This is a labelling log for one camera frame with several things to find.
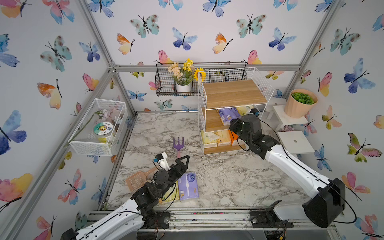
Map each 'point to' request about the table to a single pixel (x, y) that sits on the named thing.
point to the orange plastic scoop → (137, 180)
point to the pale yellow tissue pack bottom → (209, 139)
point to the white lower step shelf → (295, 142)
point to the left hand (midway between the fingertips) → (188, 159)
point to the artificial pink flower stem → (103, 114)
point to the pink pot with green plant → (300, 103)
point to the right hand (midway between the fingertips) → (232, 118)
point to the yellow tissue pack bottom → (224, 138)
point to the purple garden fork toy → (178, 146)
